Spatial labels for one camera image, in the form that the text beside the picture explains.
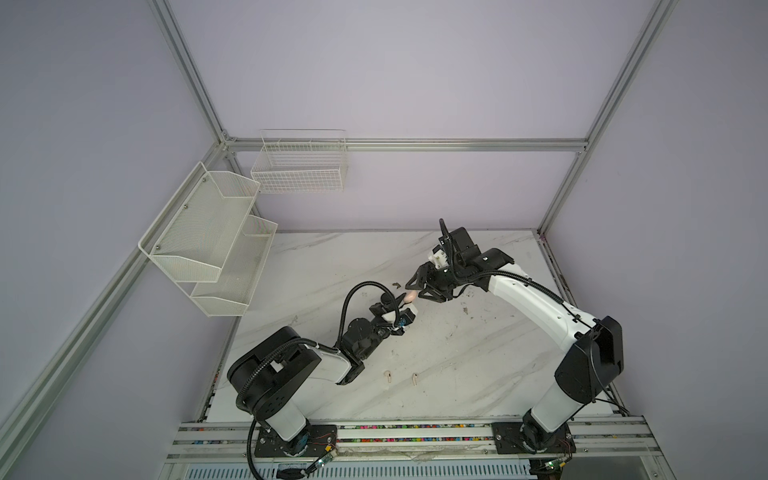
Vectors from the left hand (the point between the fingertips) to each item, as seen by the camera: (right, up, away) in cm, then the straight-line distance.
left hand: (403, 296), depth 83 cm
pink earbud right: (+3, -24, 0) cm, 24 cm away
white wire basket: (-33, +43, +12) cm, 55 cm away
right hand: (0, +2, -6) cm, 6 cm away
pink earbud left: (-4, -22, 0) cm, 23 cm away
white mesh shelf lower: (-53, -1, +6) cm, 53 cm away
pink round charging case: (+2, +1, -4) cm, 5 cm away
